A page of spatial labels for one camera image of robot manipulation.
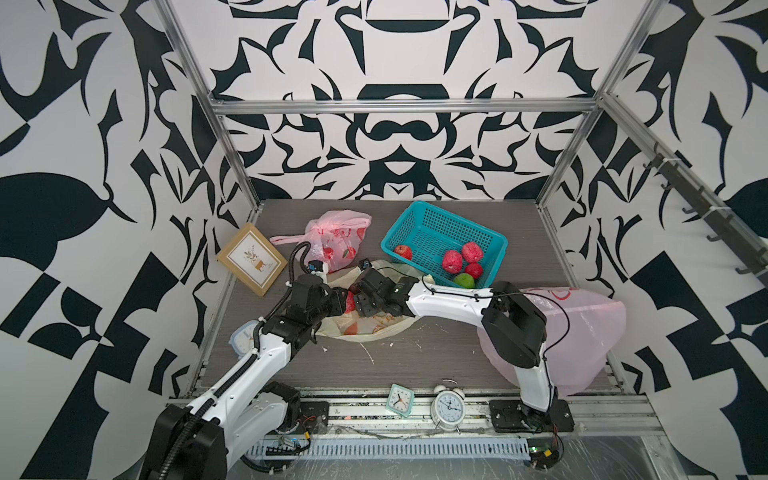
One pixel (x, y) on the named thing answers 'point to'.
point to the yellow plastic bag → (356, 327)
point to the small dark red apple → (474, 269)
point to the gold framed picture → (253, 259)
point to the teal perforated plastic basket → (430, 233)
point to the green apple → (464, 280)
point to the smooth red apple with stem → (404, 251)
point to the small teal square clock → (400, 400)
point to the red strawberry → (350, 302)
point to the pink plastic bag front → (581, 331)
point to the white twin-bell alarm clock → (448, 405)
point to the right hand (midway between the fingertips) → (364, 293)
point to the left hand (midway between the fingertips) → (337, 286)
